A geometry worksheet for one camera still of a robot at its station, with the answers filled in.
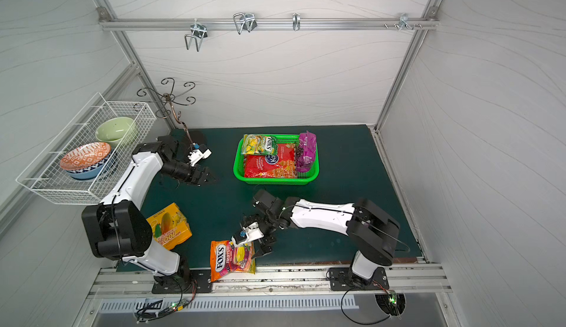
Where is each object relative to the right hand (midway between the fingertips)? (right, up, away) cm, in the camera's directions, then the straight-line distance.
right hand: (247, 236), depth 77 cm
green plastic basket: (+21, +18, +14) cm, 31 cm away
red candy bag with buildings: (+12, +24, +19) cm, 33 cm away
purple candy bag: (+22, +30, +16) cm, 40 cm away
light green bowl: (-44, +37, -3) cm, 58 cm away
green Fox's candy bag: (+2, +33, +22) cm, 39 cm away
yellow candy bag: (-29, +2, +3) cm, 29 cm away
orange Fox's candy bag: (-8, -8, 0) cm, 11 cm away
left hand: (-14, +19, +3) cm, 24 cm away
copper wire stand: (-35, +52, +12) cm, 64 cm away
